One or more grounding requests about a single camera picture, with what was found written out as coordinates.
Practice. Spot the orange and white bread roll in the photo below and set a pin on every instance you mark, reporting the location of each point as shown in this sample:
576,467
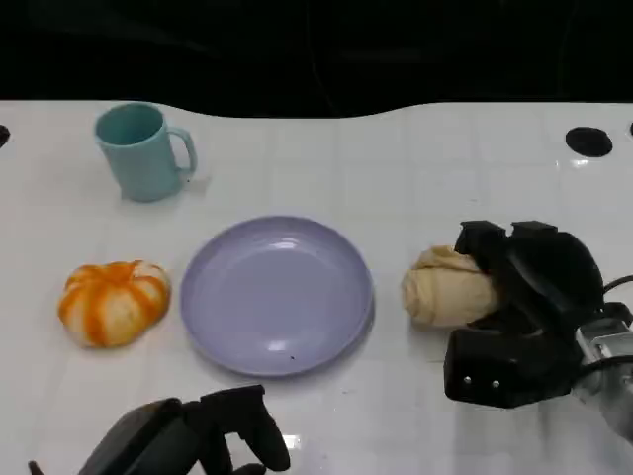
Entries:
114,307

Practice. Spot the pale green mug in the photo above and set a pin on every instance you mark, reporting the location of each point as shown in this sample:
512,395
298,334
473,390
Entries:
143,168

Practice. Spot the lilac plate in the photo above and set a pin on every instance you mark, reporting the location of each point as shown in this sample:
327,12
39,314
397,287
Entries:
277,297

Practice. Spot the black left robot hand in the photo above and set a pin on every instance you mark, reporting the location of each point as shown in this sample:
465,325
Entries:
173,440

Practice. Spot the beige towel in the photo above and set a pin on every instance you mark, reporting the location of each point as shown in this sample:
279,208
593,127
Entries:
445,292

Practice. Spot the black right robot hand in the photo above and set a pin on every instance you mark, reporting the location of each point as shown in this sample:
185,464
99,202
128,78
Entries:
549,297

